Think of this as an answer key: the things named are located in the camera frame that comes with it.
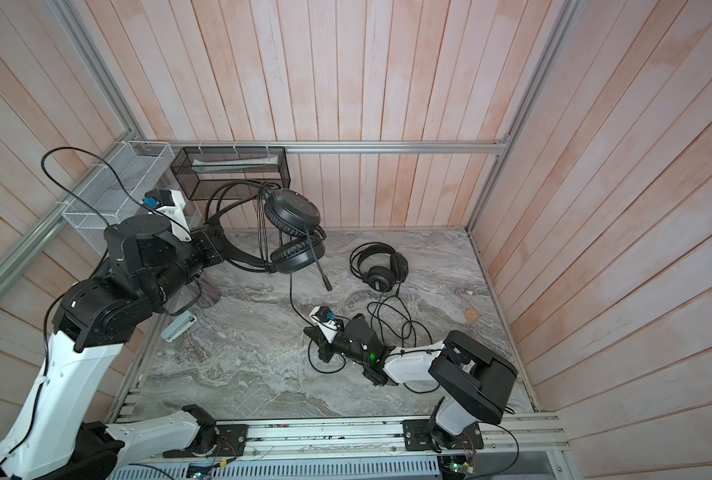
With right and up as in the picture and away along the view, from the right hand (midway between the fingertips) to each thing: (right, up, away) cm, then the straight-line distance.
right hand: (309, 330), depth 80 cm
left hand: (-13, +24, -23) cm, 36 cm away
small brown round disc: (+52, +1, +16) cm, 54 cm away
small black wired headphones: (+23, +16, +21) cm, 35 cm away
